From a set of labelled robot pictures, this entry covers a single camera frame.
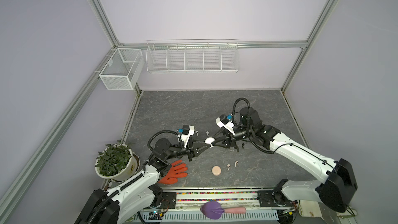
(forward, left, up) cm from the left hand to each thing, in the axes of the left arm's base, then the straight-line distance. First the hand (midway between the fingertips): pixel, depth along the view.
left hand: (209, 146), depth 67 cm
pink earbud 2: (0, -16, -23) cm, 27 cm away
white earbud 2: (+20, +6, -23) cm, 31 cm away
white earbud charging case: (+1, 0, +3) cm, 3 cm away
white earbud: (+20, -1, -23) cm, 30 cm away
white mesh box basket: (+59, +53, 0) cm, 79 cm away
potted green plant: (-2, +43, -7) cm, 43 cm away
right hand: (+2, -1, 0) cm, 2 cm away
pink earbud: (-2, -11, -23) cm, 26 cm away
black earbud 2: (+10, -22, -23) cm, 33 cm away
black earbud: (+8, -18, -24) cm, 31 cm away
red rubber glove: (-5, +20, -22) cm, 30 cm away
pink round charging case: (-4, -4, -21) cm, 22 cm away
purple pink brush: (-21, 0, -21) cm, 30 cm away
